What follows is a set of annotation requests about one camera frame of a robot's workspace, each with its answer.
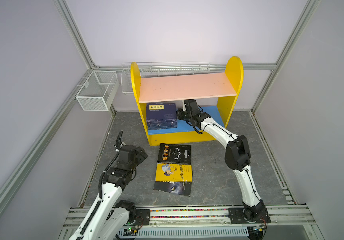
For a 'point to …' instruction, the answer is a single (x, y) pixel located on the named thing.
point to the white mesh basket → (97, 93)
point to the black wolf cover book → (183, 188)
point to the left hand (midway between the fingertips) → (139, 155)
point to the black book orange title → (174, 153)
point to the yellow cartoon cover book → (173, 172)
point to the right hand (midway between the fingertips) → (175, 113)
